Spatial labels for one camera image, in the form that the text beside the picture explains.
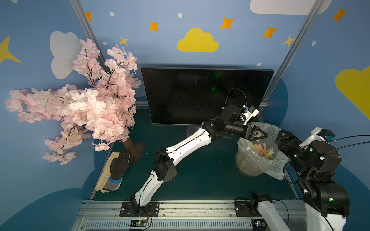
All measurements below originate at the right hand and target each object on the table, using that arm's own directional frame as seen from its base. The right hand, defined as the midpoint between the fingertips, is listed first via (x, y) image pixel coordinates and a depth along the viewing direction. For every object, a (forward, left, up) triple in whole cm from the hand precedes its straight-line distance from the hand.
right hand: (289, 134), depth 57 cm
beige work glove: (-8, +90, -39) cm, 99 cm away
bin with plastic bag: (-2, +6, -25) cm, 26 cm away
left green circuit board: (-31, +64, -40) cm, 82 cm away
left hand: (+4, +7, -4) cm, 9 cm away
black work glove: (-5, +84, -37) cm, 91 cm away
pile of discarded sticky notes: (+9, -5, -30) cm, 32 cm away
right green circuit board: (-28, +2, -43) cm, 51 cm away
